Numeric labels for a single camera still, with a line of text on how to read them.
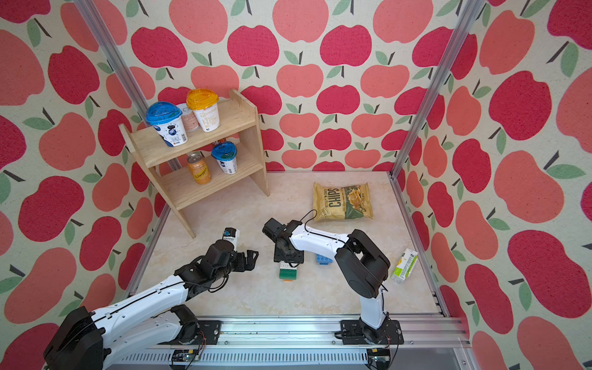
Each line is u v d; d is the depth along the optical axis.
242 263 0.74
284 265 0.80
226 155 0.86
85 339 0.40
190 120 0.72
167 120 0.63
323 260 0.88
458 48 0.77
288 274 0.84
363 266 0.49
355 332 0.73
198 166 0.81
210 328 0.75
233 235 0.75
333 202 1.01
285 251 0.74
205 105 0.68
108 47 0.77
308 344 1.49
